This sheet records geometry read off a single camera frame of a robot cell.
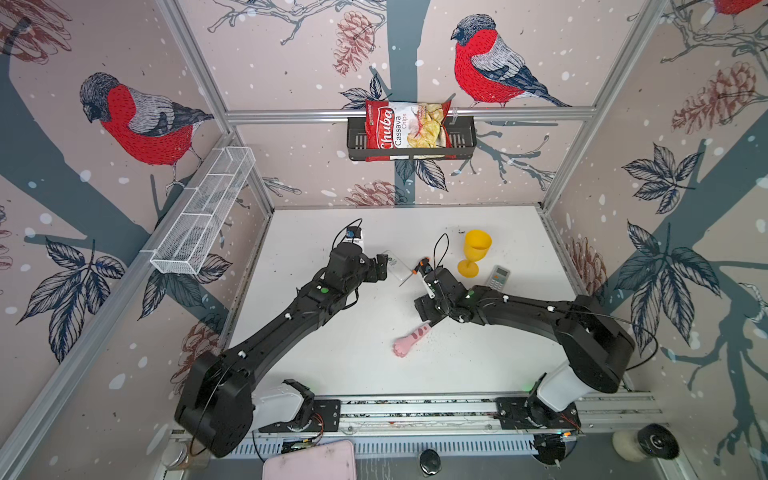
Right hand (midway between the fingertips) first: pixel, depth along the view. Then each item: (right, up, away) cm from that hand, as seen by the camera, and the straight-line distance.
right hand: (423, 305), depth 89 cm
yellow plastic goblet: (+18, +19, +4) cm, 26 cm away
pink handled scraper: (-7, -10, -5) cm, 13 cm away
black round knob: (-2, -25, -29) cm, 38 cm away
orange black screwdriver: (-2, +10, +6) cm, 12 cm away
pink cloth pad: (-23, -29, -24) cm, 44 cm away
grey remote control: (+26, +7, +9) cm, 28 cm away
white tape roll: (+45, -21, -28) cm, 57 cm away
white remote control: (-6, +9, +10) cm, 15 cm away
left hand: (-14, +16, -9) cm, 23 cm away
